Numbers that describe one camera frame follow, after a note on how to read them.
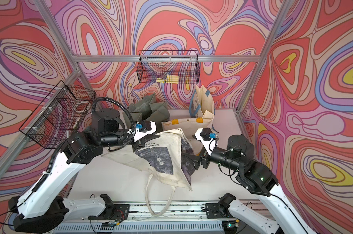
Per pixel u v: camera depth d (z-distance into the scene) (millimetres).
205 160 461
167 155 631
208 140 438
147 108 934
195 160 465
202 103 1038
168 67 958
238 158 405
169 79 865
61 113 786
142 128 421
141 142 472
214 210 725
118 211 729
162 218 730
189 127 900
